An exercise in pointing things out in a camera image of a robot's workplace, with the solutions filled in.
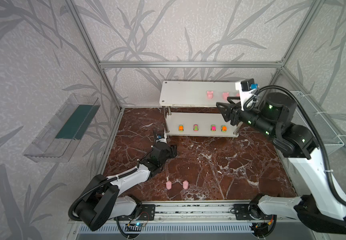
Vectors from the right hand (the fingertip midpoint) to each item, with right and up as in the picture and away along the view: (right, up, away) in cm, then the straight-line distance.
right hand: (224, 97), depth 55 cm
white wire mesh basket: (+48, -16, +8) cm, 51 cm away
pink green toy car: (-7, -14, +42) cm, 44 cm away
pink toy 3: (-1, +5, +22) cm, 23 cm away
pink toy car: (+5, -13, +43) cm, 45 cm away
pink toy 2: (-14, -44, +26) cm, 53 cm away
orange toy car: (-17, -14, +43) cm, 49 cm away
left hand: (-20, -21, +32) cm, 43 cm away
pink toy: (-23, -44, +26) cm, 56 cm away
